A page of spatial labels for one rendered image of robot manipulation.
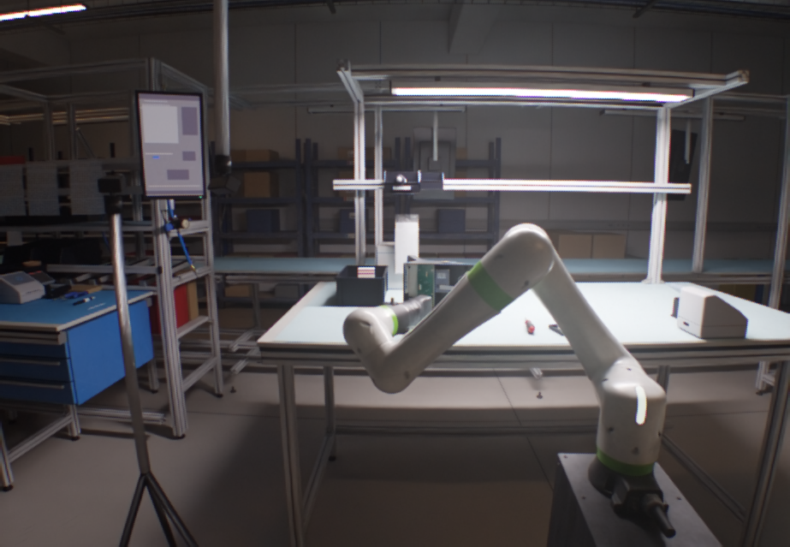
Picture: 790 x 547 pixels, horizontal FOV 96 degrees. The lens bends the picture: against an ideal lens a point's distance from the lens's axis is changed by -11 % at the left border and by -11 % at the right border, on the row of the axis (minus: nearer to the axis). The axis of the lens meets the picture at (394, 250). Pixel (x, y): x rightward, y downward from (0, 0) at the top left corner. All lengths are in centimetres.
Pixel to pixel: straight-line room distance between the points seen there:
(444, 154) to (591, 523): 269
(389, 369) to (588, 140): 533
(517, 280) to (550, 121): 509
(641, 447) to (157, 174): 211
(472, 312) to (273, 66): 542
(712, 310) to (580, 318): 59
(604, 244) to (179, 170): 427
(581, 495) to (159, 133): 210
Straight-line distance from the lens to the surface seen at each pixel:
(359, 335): 100
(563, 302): 104
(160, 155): 217
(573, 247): 484
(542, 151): 577
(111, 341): 233
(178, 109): 215
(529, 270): 84
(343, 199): 502
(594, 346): 108
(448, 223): 503
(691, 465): 247
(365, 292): 162
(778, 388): 200
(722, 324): 158
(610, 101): 231
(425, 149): 318
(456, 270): 143
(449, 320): 90
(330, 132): 562
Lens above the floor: 143
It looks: 7 degrees down
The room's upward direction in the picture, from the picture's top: straight up
